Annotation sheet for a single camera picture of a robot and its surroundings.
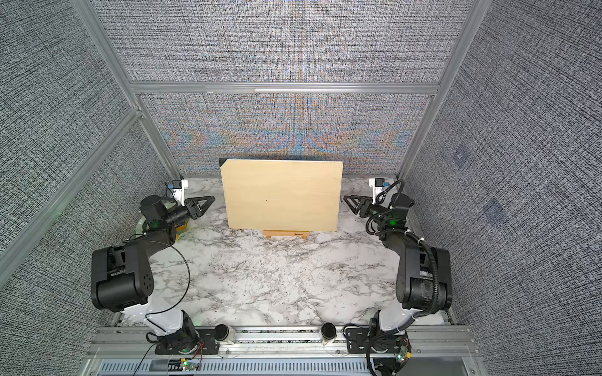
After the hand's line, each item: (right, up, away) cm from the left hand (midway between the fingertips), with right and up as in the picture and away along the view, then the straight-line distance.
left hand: (215, 197), depth 86 cm
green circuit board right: (+61, -47, -17) cm, 79 cm away
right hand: (+49, +2, -1) cm, 49 cm away
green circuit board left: (-3, -51, -16) cm, 53 cm away
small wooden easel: (+18, -15, +13) cm, 27 cm away
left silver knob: (+9, -39, -19) cm, 44 cm away
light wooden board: (+23, +1, +4) cm, 24 cm away
